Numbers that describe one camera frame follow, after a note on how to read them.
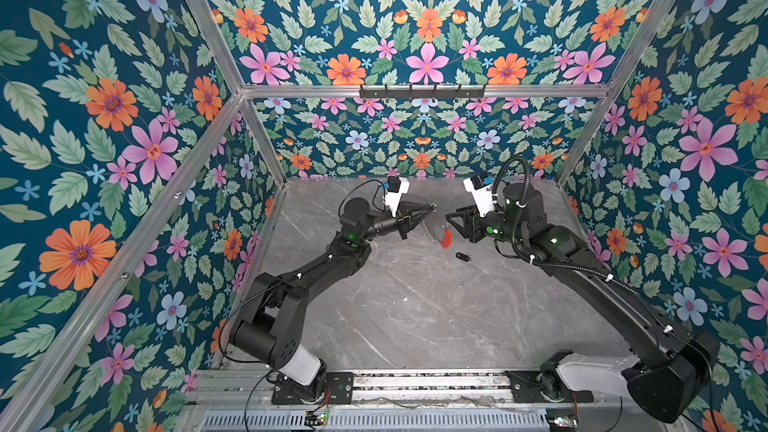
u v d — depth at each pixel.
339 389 0.73
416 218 0.73
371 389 0.75
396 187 0.66
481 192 0.62
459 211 0.72
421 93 0.91
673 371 0.37
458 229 0.68
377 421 0.77
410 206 0.71
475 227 0.62
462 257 0.98
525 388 0.73
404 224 0.68
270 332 0.44
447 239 0.80
